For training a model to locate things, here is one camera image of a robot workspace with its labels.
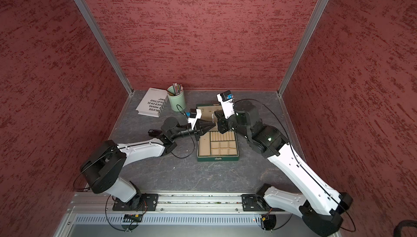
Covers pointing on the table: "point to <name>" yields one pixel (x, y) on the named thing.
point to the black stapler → (155, 132)
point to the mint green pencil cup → (177, 103)
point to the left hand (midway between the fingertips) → (214, 126)
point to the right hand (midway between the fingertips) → (215, 116)
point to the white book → (153, 103)
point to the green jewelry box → (213, 145)
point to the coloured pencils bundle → (177, 89)
